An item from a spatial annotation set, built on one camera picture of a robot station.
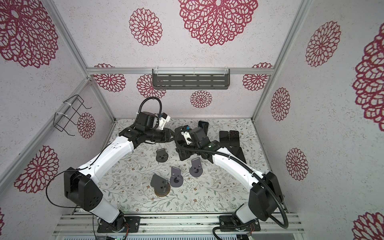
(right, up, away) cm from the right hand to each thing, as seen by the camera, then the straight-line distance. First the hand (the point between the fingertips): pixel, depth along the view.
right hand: (182, 144), depth 80 cm
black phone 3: (-1, +4, -3) cm, 5 cm away
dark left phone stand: (-14, -8, +14) cm, 21 cm away
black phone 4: (+14, +11, +17) cm, 24 cm away
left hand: (-3, +3, -2) cm, 5 cm away
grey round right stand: (+8, -16, +8) cm, 19 cm away
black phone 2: (+37, +2, +30) cm, 48 cm away
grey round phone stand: (-4, -21, +7) cm, 23 cm away
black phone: (+30, +3, +33) cm, 45 cm away
